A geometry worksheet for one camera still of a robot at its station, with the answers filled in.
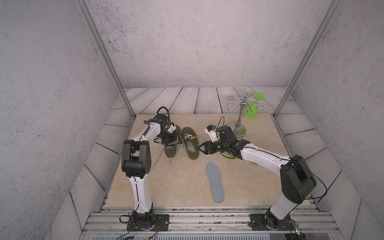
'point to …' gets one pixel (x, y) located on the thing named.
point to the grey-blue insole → (214, 172)
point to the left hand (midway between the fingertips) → (180, 142)
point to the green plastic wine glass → (251, 111)
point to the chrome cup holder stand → (246, 103)
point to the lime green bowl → (231, 156)
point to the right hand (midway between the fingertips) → (202, 147)
